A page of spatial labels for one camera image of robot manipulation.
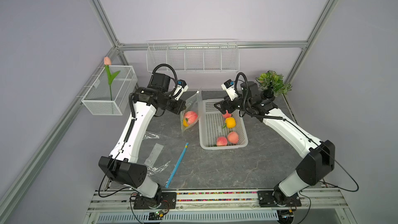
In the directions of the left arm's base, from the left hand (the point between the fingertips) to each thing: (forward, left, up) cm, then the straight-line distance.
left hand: (184, 107), depth 73 cm
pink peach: (-1, -3, -6) cm, 7 cm away
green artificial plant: (+20, -52, -4) cm, 56 cm away
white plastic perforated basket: (+6, -15, -28) cm, 32 cm away
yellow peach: (-1, +1, -12) cm, 12 cm away
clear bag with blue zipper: (-12, +15, -28) cm, 34 cm away
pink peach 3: (-8, -19, -23) cm, 30 cm away
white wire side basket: (+10, +38, +1) cm, 39 cm away
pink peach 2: (+11, -25, -24) cm, 36 cm away
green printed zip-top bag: (+14, -3, -14) cm, 20 cm away
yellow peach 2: (+5, -26, -23) cm, 36 cm away
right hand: (+6, -18, -2) cm, 19 cm away
